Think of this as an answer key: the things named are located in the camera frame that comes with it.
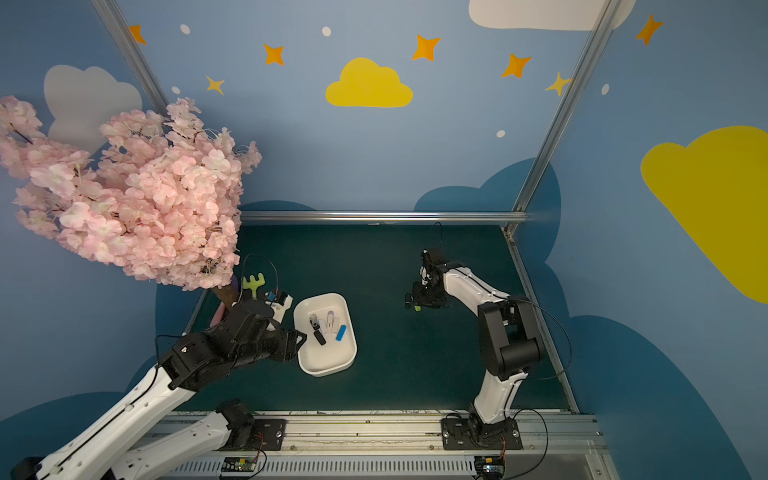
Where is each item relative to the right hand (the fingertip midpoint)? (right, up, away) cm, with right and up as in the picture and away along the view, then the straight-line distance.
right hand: (421, 298), depth 95 cm
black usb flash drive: (-33, -11, -3) cm, 35 cm away
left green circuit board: (-47, -37, -23) cm, 65 cm away
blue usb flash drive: (-26, -11, -2) cm, 28 cm away
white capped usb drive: (-32, -8, -2) cm, 33 cm away
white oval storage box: (-29, -13, -5) cm, 32 cm away
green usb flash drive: (-1, -4, +3) cm, 5 cm away
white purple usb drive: (-30, -7, +1) cm, 31 cm away
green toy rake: (-58, +4, +7) cm, 59 cm away
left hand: (-33, -4, -23) cm, 41 cm away
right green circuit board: (+14, -38, -23) cm, 47 cm away
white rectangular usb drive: (-28, -8, -1) cm, 29 cm away
